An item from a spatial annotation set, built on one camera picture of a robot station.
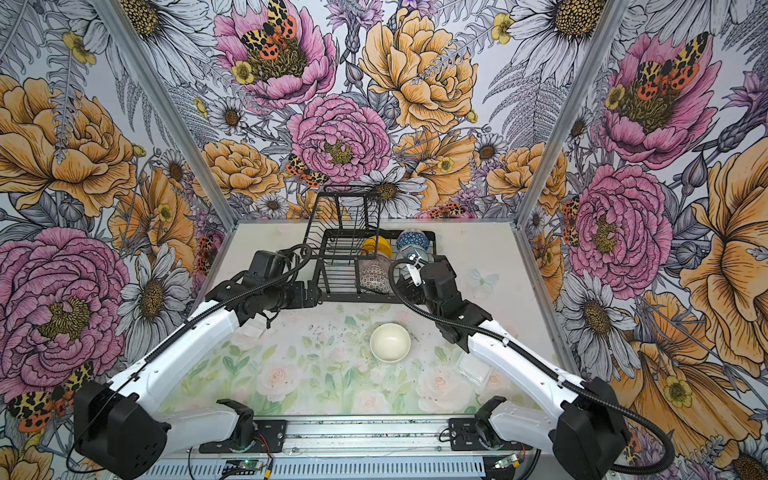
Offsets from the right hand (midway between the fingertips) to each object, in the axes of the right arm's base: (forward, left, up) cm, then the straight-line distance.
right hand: (421, 273), depth 80 cm
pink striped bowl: (+18, +12, -17) cm, 27 cm away
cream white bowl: (-11, +9, -19) cm, 23 cm away
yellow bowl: (+8, +12, +3) cm, 15 cm away
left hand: (-5, +32, -6) cm, 33 cm away
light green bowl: (+21, -2, -15) cm, 26 cm away
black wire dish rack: (+3, +18, +2) cm, 18 cm away
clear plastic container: (-18, -15, -22) cm, 32 cm away
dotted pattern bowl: (+12, +14, -18) cm, 25 cm away
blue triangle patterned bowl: (+28, 0, -16) cm, 33 cm away
